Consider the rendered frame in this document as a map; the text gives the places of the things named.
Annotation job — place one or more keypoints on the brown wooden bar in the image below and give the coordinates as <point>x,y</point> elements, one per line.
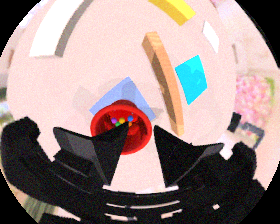
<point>163,70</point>

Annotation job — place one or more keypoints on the yellow flat block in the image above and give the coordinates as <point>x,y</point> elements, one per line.
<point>177,9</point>

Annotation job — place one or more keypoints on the dark red cup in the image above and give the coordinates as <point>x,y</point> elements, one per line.
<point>138,134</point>

